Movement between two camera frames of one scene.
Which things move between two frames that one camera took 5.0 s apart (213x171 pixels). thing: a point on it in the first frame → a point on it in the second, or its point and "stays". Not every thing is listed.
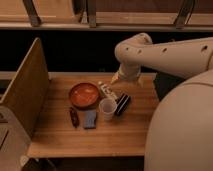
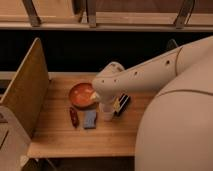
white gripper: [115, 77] → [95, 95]
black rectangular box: [122, 103] stays
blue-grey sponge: [90, 119] stays
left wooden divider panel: [27, 91] stays
